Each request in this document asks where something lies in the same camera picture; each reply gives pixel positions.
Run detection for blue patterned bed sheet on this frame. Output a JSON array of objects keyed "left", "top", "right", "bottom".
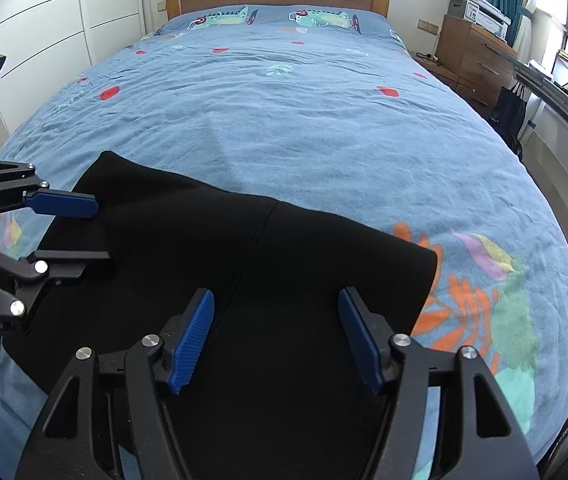
[{"left": 0, "top": 21, "right": 568, "bottom": 479}]

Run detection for left dinosaur pillow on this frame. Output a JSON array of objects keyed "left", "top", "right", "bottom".
[{"left": 155, "top": 4, "right": 259, "bottom": 36}]

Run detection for wall socket plate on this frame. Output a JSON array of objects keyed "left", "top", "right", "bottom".
[{"left": 417, "top": 20, "right": 439, "bottom": 36}]

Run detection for wooden drawer dresser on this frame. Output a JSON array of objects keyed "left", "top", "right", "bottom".
[{"left": 436, "top": 15, "right": 517, "bottom": 119}]

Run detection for dinosaur pillow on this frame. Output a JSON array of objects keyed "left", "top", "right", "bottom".
[
  {"left": 256, "top": 4, "right": 395, "bottom": 36},
  {"left": 155, "top": 4, "right": 259, "bottom": 36}
]

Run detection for right dinosaur pillow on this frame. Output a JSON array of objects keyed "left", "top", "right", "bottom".
[{"left": 256, "top": 4, "right": 395, "bottom": 36}]

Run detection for white wardrobe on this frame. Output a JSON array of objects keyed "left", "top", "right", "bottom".
[{"left": 0, "top": 0, "right": 145, "bottom": 147}]

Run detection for dark blue bag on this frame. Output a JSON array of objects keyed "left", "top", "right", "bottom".
[{"left": 488, "top": 82, "right": 526, "bottom": 160}]

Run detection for black pants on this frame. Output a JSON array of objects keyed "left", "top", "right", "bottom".
[{"left": 4, "top": 152, "right": 439, "bottom": 479}]

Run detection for white printer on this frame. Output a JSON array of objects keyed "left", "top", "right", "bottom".
[{"left": 448, "top": 0, "right": 512, "bottom": 41}]

